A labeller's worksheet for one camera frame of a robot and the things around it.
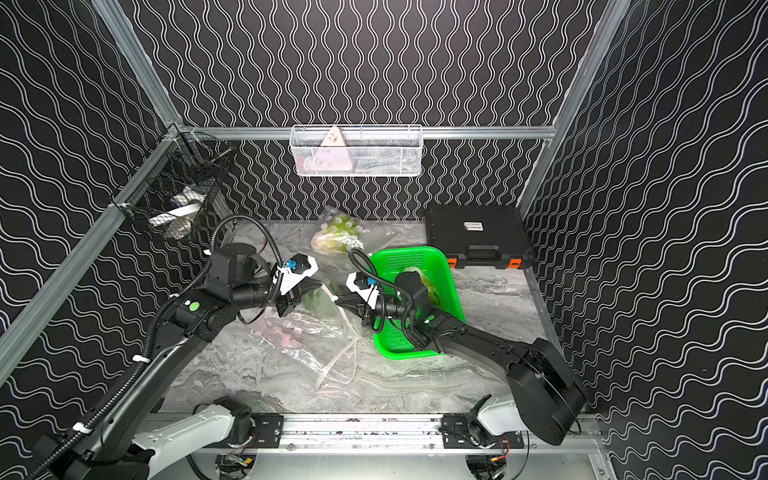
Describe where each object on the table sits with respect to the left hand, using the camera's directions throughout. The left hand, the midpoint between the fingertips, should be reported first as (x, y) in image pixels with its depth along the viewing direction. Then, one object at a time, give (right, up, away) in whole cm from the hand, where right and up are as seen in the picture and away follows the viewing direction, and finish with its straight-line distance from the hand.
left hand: (314, 274), depth 67 cm
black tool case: (+51, +12, +42) cm, 68 cm away
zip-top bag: (-3, -19, +20) cm, 28 cm away
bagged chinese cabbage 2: (-2, -10, +11) cm, 15 cm away
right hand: (+5, -6, +6) cm, 9 cm away
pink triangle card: (0, +35, +23) cm, 42 cm away
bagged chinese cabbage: (-1, +12, +39) cm, 41 cm away
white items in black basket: (-42, +13, +16) cm, 47 cm away
